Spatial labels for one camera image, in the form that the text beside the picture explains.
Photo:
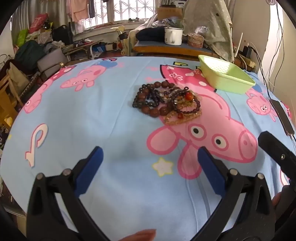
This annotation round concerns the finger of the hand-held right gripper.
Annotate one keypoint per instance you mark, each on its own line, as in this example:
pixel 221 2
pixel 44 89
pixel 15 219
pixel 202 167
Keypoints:
pixel 275 153

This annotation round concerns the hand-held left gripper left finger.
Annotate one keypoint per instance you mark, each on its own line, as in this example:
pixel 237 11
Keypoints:
pixel 92 166

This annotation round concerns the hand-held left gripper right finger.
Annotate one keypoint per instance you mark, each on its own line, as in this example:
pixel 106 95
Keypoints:
pixel 209 166

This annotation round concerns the green plastic basket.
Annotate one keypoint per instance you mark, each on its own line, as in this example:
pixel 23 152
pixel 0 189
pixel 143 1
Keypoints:
pixel 225 73

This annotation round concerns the person's right hand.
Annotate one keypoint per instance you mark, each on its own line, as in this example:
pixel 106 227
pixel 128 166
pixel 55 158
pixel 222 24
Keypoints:
pixel 276 199

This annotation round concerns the person's left hand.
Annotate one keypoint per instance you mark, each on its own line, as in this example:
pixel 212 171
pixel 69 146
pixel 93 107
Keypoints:
pixel 138 236

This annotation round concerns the black phone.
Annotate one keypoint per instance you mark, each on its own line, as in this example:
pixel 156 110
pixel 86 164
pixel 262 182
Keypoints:
pixel 282 117

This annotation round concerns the cartoon pig printed blanket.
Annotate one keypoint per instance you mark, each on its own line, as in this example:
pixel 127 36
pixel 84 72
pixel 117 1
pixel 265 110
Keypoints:
pixel 104 120

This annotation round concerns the beige power strip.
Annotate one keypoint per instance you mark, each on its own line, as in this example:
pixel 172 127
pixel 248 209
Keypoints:
pixel 247 63

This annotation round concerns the black power adapter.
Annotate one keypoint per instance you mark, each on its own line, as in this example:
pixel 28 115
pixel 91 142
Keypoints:
pixel 247 51

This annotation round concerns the yellow wooden chair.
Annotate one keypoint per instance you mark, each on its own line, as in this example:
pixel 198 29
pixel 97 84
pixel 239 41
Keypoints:
pixel 8 99

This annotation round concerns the white router antenna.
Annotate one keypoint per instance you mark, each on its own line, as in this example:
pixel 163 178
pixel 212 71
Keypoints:
pixel 238 44

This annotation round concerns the stack of woven coasters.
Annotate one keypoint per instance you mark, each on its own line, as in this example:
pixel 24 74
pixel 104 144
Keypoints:
pixel 195 41

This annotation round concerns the wooden desk with blue top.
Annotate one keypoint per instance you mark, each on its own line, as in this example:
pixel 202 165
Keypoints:
pixel 157 49

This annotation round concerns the dark green jacket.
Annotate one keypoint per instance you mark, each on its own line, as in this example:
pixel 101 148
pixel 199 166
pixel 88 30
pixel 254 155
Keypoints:
pixel 29 53

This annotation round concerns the white enamel mug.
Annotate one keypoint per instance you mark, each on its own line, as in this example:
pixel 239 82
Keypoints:
pixel 173 36

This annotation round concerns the black bag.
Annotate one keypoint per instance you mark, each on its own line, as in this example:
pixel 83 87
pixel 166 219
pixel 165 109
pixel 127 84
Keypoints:
pixel 62 34

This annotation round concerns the clear plastic bag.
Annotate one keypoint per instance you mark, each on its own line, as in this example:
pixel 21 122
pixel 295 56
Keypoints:
pixel 201 30

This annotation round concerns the grey draped cloth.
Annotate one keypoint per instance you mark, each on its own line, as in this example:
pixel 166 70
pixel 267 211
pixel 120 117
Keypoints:
pixel 212 25

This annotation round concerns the dark blue folded clothing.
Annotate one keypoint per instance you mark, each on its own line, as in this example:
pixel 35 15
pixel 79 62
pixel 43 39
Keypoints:
pixel 150 34

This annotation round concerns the green bag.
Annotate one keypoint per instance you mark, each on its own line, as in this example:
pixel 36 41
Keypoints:
pixel 22 37

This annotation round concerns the red bag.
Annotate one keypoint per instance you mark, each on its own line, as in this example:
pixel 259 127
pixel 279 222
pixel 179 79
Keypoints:
pixel 38 23

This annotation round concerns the pink hanging clothes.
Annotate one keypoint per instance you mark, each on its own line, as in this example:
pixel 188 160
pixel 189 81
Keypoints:
pixel 77 10

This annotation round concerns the cardboard box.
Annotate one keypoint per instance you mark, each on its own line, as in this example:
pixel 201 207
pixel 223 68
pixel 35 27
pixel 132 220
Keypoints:
pixel 168 12

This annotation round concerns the barred window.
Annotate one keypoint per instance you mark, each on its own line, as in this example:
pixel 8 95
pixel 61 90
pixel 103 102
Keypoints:
pixel 129 9

